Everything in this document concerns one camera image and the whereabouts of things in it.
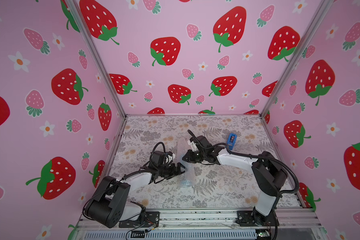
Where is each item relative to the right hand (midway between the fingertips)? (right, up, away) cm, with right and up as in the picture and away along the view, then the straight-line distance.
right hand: (180, 161), depth 85 cm
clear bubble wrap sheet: (+4, -9, -5) cm, 11 cm away
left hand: (+2, -6, 0) cm, 6 cm away
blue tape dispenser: (+35, +11, +16) cm, 40 cm away
